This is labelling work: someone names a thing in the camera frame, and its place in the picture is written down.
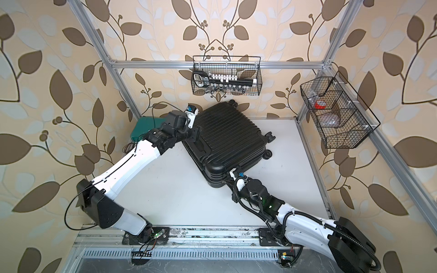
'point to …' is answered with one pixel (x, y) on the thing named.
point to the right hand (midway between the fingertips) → (227, 181)
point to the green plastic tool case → (144, 123)
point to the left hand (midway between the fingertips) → (194, 124)
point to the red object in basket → (320, 104)
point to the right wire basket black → (343, 120)
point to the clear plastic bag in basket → (329, 119)
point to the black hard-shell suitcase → (229, 139)
